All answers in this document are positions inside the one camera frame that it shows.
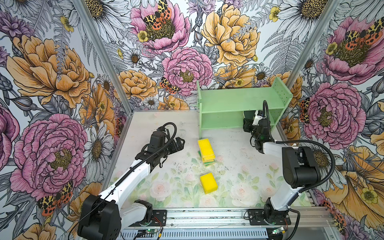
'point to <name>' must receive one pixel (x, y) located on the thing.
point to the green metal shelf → (224, 108)
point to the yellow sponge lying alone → (208, 183)
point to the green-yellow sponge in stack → (206, 164)
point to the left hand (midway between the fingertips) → (178, 148)
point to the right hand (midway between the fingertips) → (246, 122)
